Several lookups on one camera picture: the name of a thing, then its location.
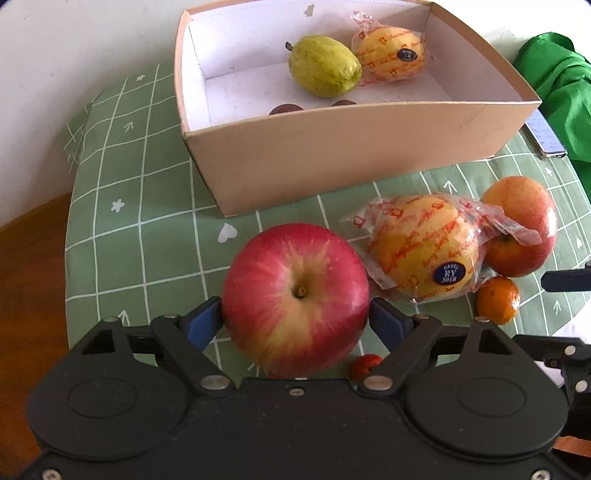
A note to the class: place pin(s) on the cardboard box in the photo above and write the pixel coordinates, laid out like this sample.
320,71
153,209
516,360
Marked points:
346,152

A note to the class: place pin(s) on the plastic-wrapped yellow orange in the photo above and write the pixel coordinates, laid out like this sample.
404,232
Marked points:
425,249
390,55

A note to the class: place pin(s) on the dried brown date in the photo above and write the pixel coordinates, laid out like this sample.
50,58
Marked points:
286,110
344,103

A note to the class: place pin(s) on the small red crabapple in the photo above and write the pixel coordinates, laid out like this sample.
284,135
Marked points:
362,367

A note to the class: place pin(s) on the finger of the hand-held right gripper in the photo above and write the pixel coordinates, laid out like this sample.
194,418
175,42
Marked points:
565,281
577,364

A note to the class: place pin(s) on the smartphone with lit screen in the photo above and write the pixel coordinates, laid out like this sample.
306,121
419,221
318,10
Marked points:
545,136

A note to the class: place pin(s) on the green cloth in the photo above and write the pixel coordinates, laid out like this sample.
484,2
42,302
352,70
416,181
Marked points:
568,92

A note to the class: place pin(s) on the green checked tablecloth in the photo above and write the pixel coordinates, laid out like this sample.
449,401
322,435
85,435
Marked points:
138,230

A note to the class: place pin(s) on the green guava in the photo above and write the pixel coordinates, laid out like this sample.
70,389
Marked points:
323,67

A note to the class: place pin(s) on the red apple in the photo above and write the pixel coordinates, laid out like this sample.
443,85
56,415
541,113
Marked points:
295,300
526,217

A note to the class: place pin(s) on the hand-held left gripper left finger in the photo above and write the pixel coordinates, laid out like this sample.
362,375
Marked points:
205,318

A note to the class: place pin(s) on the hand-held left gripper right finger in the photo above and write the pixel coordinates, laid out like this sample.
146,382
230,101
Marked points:
388,323

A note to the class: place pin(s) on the small orange mandarin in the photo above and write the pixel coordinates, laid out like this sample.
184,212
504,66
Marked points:
498,300

